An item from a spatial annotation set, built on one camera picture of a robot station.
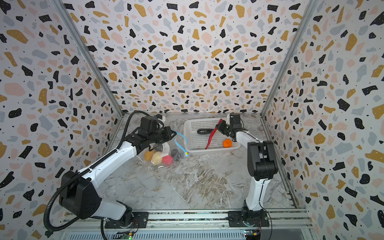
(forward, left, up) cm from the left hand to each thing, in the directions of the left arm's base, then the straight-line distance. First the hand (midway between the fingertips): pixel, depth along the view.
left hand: (177, 130), depth 80 cm
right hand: (+15, -22, -10) cm, 28 cm away
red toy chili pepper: (+5, -19, -18) cm, 27 cm away
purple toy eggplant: (+16, -16, -21) cm, 31 cm away
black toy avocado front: (-7, +1, -14) cm, 16 cm away
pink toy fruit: (-8, +7, -19) cm, 22 cm away
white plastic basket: (+8, -10, -24) cm, 27 cm away
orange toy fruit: (+5, -30, -21) cm, 37 cm away
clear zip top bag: (-7, +6, -14) cm, 16 cm away
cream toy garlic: (-6, +14, -20) cm, 25 cm away
